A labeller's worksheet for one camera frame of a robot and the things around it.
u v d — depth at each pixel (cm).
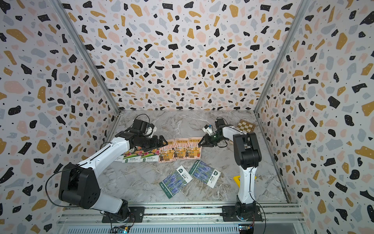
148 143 75
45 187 43
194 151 96
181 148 100
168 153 97
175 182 86
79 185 42
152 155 95
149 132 80
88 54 87
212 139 90
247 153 57
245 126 109
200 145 96
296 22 76
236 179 86
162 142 79
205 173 89
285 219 76
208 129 95
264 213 75
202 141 95
